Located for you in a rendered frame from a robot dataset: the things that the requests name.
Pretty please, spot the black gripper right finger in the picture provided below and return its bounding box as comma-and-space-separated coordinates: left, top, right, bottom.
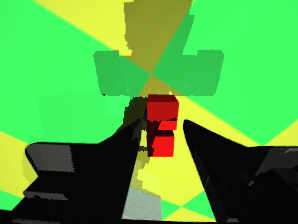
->
183, 119, 298, 222

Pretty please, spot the red cube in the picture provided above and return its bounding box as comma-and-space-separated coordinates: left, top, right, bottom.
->
146, 130, 175, 157
147, 94, 179, 130

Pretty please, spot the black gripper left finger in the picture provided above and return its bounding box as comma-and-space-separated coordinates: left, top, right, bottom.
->
25, 119, 142, 219

